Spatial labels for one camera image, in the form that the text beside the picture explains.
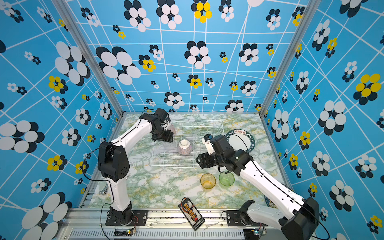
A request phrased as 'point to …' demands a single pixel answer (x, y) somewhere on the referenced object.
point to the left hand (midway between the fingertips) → (169, 138)
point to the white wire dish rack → (166, 154)
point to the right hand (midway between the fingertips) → (202, 158)
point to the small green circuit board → (128, 233)
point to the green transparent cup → (226, 180)
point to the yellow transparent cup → (207, 181)
